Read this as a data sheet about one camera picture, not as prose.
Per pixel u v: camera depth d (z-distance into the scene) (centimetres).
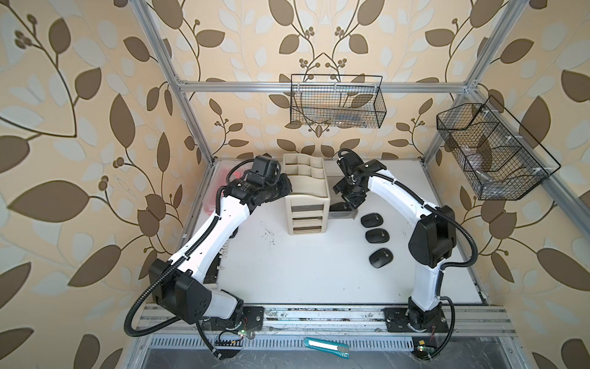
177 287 39
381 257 86
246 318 74
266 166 57
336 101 96
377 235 91
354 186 72
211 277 82
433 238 49
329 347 69
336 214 89
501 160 73
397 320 74
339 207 89
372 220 96
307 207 81
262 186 57
